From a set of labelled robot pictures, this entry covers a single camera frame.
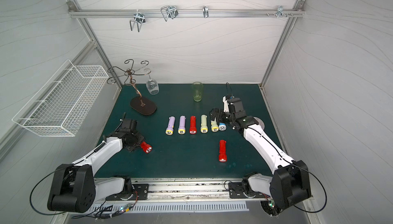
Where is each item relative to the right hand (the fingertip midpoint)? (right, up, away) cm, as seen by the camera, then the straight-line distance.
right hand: (217, 112), depth 83 cm
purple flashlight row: (-28, -12, +10) cm, 32 cm away
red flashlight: (-14, -12, +10) cm, 21 cm away
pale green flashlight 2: (0, -9, +10) cm, 14 cm away
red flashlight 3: (-40, -20, +3) cm, 45 cm away
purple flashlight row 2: (-21, -11, +10) cm, 26 cm away
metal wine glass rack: (-51, +3, +24) cm, 57 cm away
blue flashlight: (+5, -10, +12) cm, 16 cm away
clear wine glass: (-38, +16, +8) cm, 42 cm away
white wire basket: (-73, +4, -14) cm, 75 cm away
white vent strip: (-43, -42, -14) cm, 62 cm away
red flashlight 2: (+3, -24, 0) cm, 24 cm away
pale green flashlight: (-7, -11, +10) cm, 16 cm away
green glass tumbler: (-11, +14, +24) cm, 30 cm away
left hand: (-44, -17, +6) cm, 47 cm away
